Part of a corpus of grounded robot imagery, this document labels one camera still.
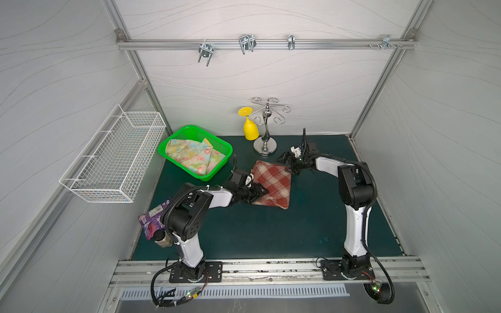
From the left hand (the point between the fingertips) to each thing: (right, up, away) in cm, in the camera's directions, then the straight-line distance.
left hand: (263, 194), depth 91 cm
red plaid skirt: (+8, +5, +6) cm, 11 cm away
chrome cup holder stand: (+2, +24, +24) cm, 34 cm away
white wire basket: (-55, +16, -22) cm, 62 cm away
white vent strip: (-12, -31, -21) cm, 39 cm away
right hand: (+10, +14, +11) cm, 21 cm away
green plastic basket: (-40, +32, +22) cm, 55 cm away
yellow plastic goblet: (-6, +31, +12) cm, 34 cm away
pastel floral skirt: (-36, +17, +16) cm, 43 cm away
